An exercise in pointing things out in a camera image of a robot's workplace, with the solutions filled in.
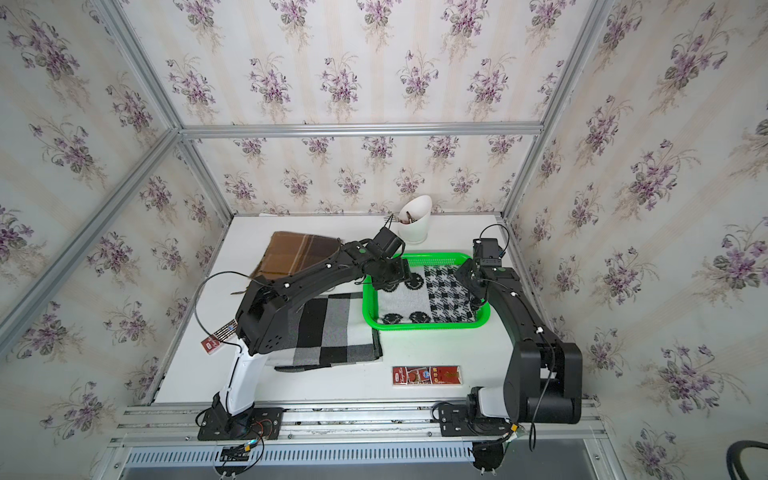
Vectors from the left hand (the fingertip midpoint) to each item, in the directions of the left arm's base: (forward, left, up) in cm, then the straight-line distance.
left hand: (409, 281), depth 89 cm
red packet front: (-24, -2, -9) cm, 26 cm away
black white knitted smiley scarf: (-2, -8, -4) cm, 9 cm away
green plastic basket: (-1, +12, -7) cm, 14 cm away
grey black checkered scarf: (-12, +25, -8) cm, 28 cm away
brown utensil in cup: (+27, -2, +1) cm, 27 cm away
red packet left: (-15, +58, -11) cm, 61 cm away
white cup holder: (+30, -5, +1) cm, 30 cm away
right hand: (+1, -17, +1) cm, 17 cm away
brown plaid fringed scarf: (+18, +42, -10) cm, 47 cm away
